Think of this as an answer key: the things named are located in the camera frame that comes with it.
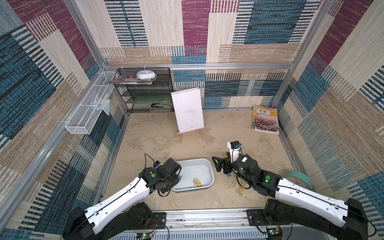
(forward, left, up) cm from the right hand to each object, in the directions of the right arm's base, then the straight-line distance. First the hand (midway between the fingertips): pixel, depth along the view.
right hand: (219, 154), depth 75 cm
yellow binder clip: (-11, -12, -18) cm, 24 cm away
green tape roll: (-7, -41, -8) cm, 42 cm away
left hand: (-8, +21, -11) cm, 25 cm away
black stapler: (+44, +38, -7) cm, 59 cm away
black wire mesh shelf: (+50, +39, -5) cm, 64 cm away
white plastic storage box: (-1, +12, -21) cm, 24 cm away
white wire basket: (+10, +64, +16) cm, 67 cm away
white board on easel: (+30, +16, +1) cm, 34 cm away
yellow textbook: (+38, -40, -17) cm, 58 cm away
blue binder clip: (-11, -3, +3) cm, 12 cm away
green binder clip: (-5, +21, -17) cm, 27 cm away
